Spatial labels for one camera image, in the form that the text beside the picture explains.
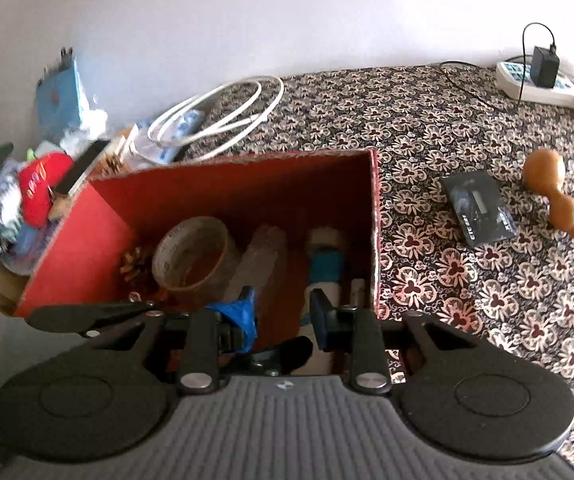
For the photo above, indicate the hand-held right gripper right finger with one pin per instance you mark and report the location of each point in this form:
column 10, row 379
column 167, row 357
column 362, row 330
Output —
column 319, row 321

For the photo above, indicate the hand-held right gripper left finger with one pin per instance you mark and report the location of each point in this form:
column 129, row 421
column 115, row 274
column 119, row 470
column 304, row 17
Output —
column 239, row 321

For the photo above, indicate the blue and white bottle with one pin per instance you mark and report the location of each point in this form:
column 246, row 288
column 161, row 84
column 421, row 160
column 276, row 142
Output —
column 327, row 265

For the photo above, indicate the clear plastic case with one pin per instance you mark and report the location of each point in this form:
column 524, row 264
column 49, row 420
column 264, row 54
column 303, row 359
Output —
column 267, row 260

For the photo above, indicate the clear tape roll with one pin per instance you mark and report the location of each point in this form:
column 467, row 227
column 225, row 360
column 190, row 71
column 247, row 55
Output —
column 167, row 266

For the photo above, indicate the red cardboard box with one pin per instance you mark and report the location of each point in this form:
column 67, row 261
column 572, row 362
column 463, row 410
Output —
column 267, row 195

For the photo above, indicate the pinecone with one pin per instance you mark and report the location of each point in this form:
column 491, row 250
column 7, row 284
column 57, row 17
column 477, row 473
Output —
column 134, row 265

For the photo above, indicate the floral printed bedsheet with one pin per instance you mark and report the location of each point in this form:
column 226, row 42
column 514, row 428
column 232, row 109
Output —
column 467, row 310

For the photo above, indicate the dark flat package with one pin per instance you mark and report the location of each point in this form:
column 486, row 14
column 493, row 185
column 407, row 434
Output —
column 477, row 205

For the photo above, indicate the beige wooden item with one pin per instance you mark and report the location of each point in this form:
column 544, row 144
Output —
column 122, row 152

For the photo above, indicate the blue white plastic packet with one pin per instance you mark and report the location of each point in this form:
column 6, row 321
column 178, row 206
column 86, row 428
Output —
column 182, row 122

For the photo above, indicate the black flat object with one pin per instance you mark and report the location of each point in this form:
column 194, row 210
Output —
column 84, row 165

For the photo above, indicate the red plush toy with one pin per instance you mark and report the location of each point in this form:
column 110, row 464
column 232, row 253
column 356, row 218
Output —
column 39, row 185

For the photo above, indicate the clear plastic bag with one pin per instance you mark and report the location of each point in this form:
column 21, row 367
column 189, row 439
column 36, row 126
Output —
column 84, row 127

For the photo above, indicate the brown gourd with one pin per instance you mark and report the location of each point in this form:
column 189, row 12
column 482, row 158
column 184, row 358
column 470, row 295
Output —
column 544, row 170

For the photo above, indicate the white power strip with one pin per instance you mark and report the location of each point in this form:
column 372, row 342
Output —
column 509, row 74

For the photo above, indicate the black power adapter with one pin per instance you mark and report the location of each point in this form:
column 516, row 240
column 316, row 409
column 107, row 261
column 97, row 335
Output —
column 546, row 67

